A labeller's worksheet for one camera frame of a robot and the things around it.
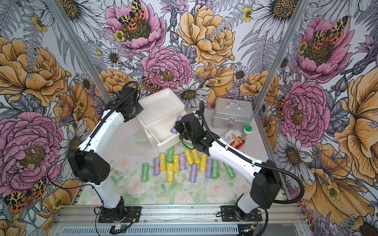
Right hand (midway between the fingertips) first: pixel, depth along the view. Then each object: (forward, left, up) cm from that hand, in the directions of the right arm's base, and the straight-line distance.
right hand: (174, 126), depth 77 cm
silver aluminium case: (+20, -36, -13) cm, 43 cm away
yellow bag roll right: (-10, -15, -26) cm, 32 cm away
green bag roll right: (-13, -22, -26) cm, 36 cm away
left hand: (+11, +23, -2) cm, 25 cm away
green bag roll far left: (-12, +19, -24) cm, 33 cm away
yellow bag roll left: (-9, +9, -25) cm, 28 cm away
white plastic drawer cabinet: (+11, +10, -2) cm, 15 cm away
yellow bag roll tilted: (-6, -11, -25) cm, 28 cm away
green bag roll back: (-14, -6, +4) cm, 15 cm away
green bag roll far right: (-14, -30, -25) cm, 42 cm away
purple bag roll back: (-13, -18, -25) cm, 33 cm away
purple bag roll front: (-16, -9, -25) cm, 31 cm away
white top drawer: (-1, +8, -8) cm, 11 cm away
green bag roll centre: (-3, +5, -25) cm, 26 cm away
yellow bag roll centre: (-9, +1, -25) cm, 26 cm away
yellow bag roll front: (-17, +4, -24) cm, 30 cm away
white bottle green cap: (+9, -45, -19) cm, 49 cm away
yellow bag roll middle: (-5, -7, -25) cm, 26 cm away
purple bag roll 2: (-9, +13, -24) cm, 29 cm away
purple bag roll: (-3, 0, +1) cm, 3 cm away
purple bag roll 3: (-8, -3, -26) cm, 27 cm away
